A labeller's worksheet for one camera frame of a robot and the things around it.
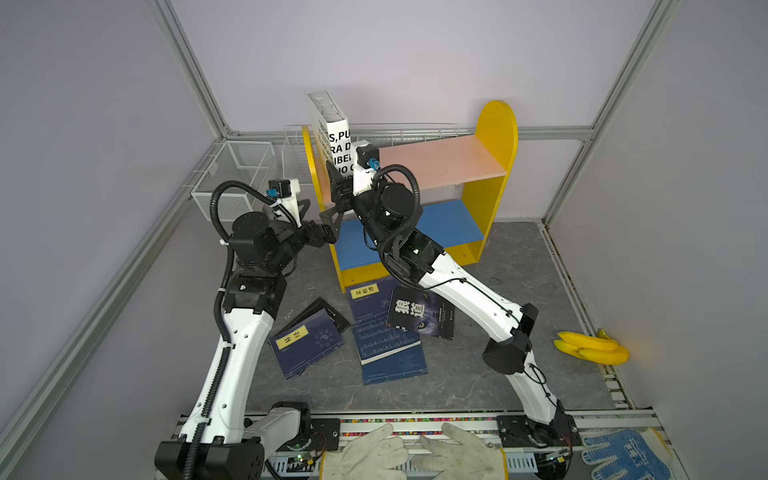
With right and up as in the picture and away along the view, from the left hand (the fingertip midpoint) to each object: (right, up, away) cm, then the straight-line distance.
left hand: (327, 207), depth 64 cm
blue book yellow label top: (+7, -26, +33) cm, 42 cm away
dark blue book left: (-12, -36, +23) cm, 44 cm away
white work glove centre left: (+10, -59, +6) cm, 60 cm away
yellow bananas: (+73, -37, +19) cm, 84 cm away
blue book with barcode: (+10, -36, +23) cm, 44 cm away
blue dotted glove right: (+75, -58, +6) cm, 95 cm away
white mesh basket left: (-37, +21, +38) cm, 57 cm away
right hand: (+4, +8, -6) cm, 10 cm away
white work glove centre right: (+32, -60, +6) cm, 68 cm away
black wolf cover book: (+24, -29, +29) cm, 47 cm away
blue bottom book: (+18, -42, +20) cm, 50 cm away
